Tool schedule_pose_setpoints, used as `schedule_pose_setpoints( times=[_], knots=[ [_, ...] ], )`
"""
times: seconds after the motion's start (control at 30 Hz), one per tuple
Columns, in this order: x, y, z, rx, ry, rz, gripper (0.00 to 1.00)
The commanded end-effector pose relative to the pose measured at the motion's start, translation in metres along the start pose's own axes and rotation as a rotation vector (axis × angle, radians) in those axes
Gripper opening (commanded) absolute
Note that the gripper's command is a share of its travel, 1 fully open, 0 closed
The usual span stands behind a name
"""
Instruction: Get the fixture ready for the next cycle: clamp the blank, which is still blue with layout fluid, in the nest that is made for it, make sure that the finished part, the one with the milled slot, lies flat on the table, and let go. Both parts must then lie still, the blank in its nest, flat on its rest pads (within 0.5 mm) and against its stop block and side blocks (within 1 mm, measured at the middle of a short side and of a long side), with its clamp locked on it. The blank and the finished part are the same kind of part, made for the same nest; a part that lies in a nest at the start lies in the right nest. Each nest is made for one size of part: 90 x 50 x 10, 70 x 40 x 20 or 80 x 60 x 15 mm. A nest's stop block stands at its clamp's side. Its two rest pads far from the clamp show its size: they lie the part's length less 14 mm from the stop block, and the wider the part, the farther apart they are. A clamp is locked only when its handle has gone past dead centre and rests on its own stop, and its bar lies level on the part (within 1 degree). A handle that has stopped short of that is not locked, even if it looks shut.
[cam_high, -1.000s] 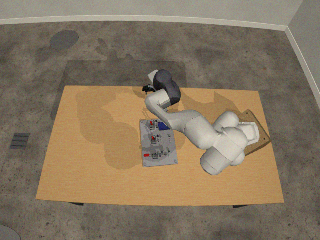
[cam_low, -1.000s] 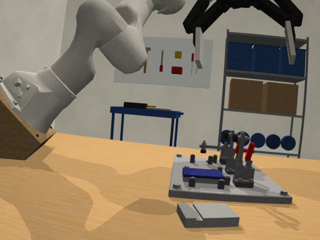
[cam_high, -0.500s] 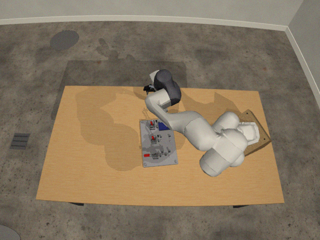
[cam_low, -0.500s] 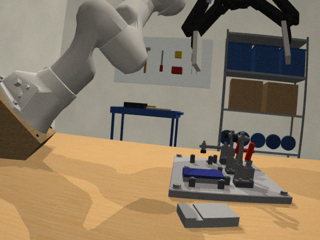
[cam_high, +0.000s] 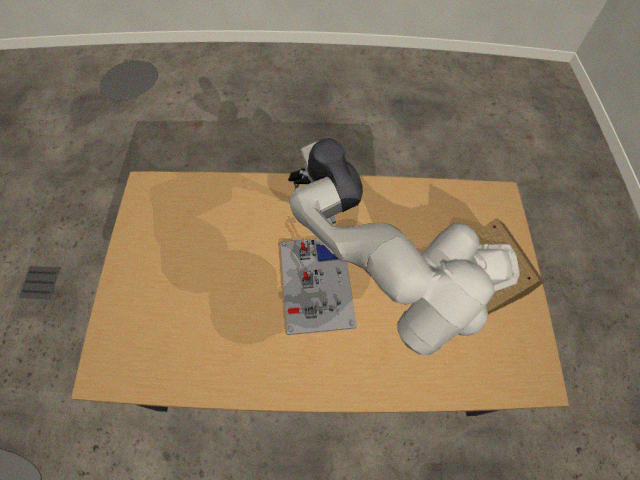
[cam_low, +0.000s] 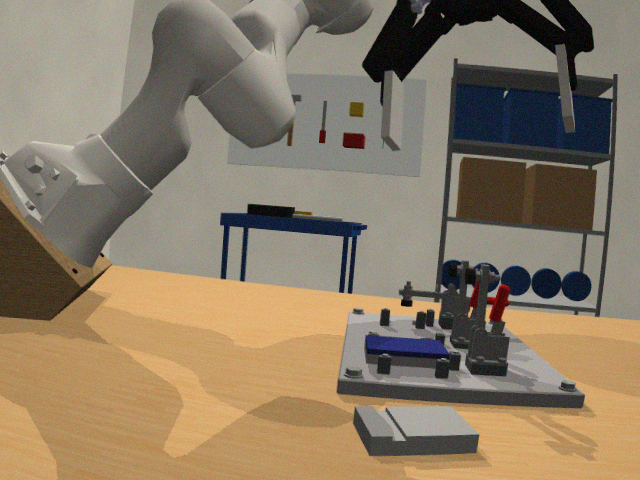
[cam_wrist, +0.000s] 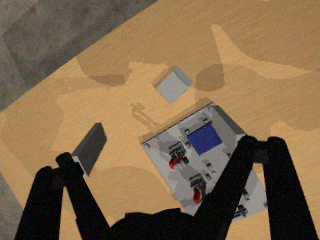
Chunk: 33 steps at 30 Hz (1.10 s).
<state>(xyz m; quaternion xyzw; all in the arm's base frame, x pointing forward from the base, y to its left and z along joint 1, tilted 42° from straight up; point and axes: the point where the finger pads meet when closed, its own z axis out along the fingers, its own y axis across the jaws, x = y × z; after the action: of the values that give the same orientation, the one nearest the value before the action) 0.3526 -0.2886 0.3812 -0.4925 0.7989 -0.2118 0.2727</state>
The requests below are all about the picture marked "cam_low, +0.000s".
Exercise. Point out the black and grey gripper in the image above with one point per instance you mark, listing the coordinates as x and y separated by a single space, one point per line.
410 49

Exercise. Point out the blue rectangular plate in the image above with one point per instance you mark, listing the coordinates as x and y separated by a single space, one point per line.
408 352

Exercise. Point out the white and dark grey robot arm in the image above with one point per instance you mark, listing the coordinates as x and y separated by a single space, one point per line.
90 192

